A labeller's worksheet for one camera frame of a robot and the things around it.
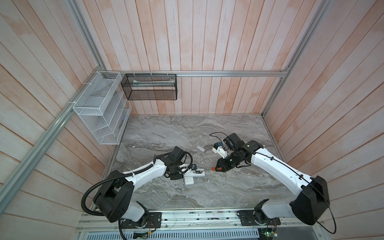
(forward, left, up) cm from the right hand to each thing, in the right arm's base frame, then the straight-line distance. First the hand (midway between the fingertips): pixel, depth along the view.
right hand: (217, 168), depth 79 cm
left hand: (+1, +22, -9) cm, 23 cm away
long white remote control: (+1, +12, -9) cm, 15 cm away
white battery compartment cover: (+20, +8, -13) cm, 25 cm away
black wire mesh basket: (+54, +44, +13) cm, 71 cm away
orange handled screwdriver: (-1, +2, +1) cm, 2 cm away
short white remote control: (-3, +15, -11) cm, 19 cm away
